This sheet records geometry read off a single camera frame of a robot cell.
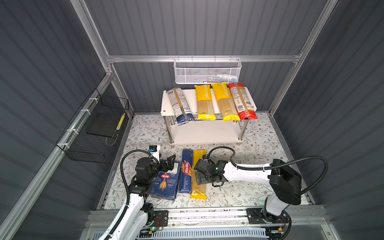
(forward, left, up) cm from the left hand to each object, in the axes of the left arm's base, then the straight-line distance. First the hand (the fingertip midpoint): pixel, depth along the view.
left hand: (167, 155), depth 81 cm
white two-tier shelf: (+21, -20, -7) cm, 31 cm away
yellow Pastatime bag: (-16, -16, -12) cm, 26 cm away
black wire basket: (+4, +35, +13) cm, 38 cm away
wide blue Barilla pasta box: (-13, +2, -8) cm, 15 cm away
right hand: (-10, -20, -11) cm, 25 cm away
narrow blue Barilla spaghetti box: (-12, -9, -10) cm, 18 cm away
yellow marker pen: (+10, +23, +15) cm, 29 cm away
